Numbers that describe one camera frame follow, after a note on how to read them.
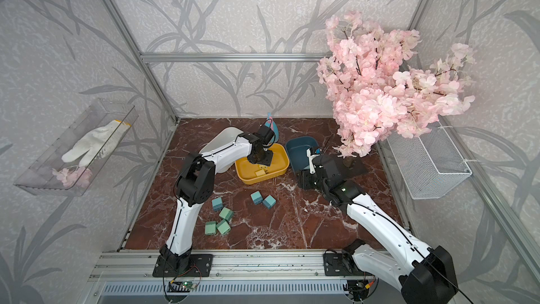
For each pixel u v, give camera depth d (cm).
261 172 96
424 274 38
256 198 88
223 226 81
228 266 75
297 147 109
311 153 71
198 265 73
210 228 81
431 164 59
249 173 96
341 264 73
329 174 58
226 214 84
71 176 60
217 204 85
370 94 51
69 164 63
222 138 107
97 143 68
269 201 87
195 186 56
